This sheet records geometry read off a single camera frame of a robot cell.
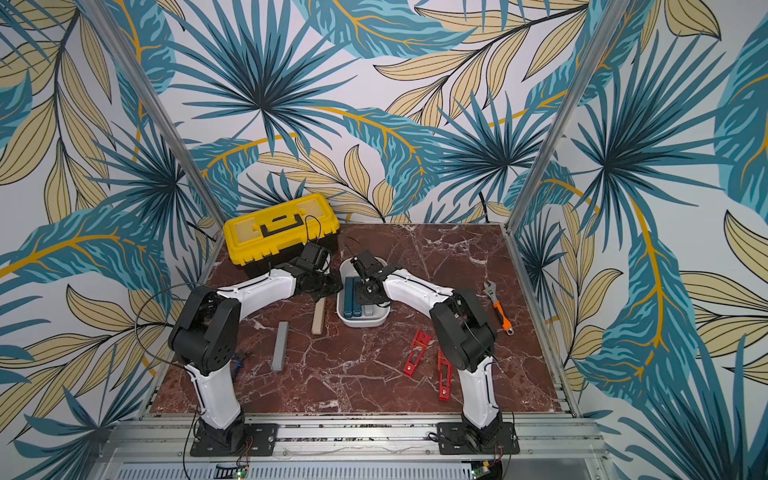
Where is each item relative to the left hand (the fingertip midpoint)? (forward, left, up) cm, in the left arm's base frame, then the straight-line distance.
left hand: (344, 288), depth 95 cm
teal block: (-2, -1, -2) cm, 3 cm away
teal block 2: (-6, -4, -2) cm, 8 cm away
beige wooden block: (-8, +7, -3) cm, 12 cm away
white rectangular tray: (+7, 0, 0) cm, 7 cm away
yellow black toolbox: (+12, +21, +12) cm, 27 cm away
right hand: (-2, -7, -1) cm, 7 cm away
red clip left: (-17, -23, -5) cm, 29 cm away
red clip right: (-23, -31, -6) cm, 39 cm away
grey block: (-18, +17, -4) cm, 25 cm away
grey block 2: (-7, -8, -2) cm, 11 cm away
